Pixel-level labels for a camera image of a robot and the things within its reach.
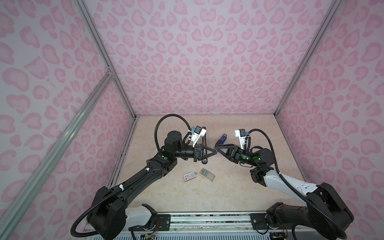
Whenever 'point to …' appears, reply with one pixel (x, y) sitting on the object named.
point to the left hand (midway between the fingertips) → (216, 152)
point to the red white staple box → (189, 176)
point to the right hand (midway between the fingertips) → (218, 151)
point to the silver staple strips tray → (207, 174)
